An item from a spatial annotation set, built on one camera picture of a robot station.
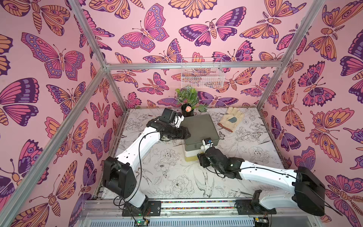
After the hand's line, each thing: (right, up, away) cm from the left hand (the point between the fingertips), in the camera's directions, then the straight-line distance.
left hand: (188, 134), depth 81 cm
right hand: (+6, -12, 0) cm, 14 cm away
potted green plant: (+1, +23, +9) cm, 25 cm away
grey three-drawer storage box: (+8, +4, +3) cm, 9 cm away
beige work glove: (+35, +10, +31) cm, 48 cm away
